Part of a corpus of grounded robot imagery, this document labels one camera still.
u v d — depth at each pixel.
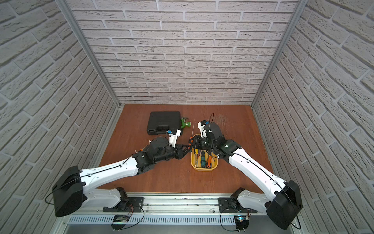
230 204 0.73
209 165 0.85
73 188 0.40
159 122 1.05
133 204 0.73
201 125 0.70
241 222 0.71
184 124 1.05
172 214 0.73
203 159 0.87
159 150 0.57
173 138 0.68
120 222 0.71
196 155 0.90
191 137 0.74
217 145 0.57
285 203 0.38
